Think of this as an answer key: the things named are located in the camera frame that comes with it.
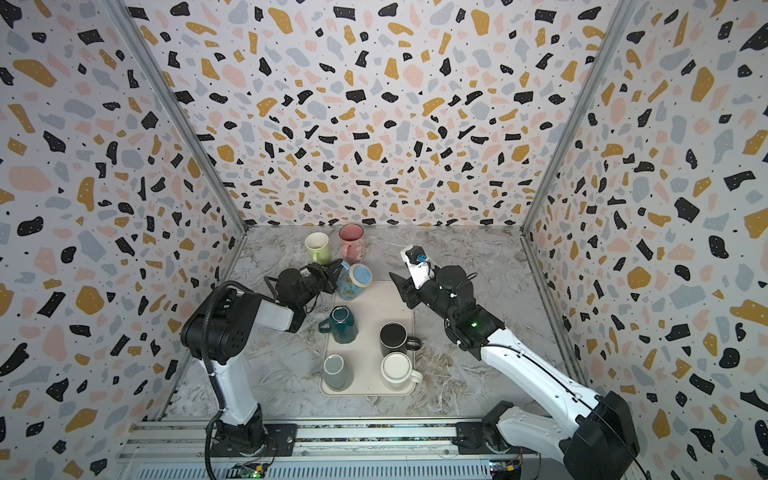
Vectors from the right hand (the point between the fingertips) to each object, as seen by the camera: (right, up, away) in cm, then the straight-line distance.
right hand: (396, 263), depth 71 cm
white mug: (0, -28, +7) cm, 29 cm away
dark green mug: (-16, -18, +13) cm, 27 cm away
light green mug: (-28, +5, +32) cm, 43 cm away
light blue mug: (-14, -6, +19) cm, 24 cm away
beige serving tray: (-7, -14, +30) cm, 34 cm away
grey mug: (-16, -27, +4) cm, 32 cm away
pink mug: (-16, +5, +32) cm, 36 cm away
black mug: (-1, -21, +11) cm, 24 cm away
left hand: (-16, +2, +18) cm, 25 cm away
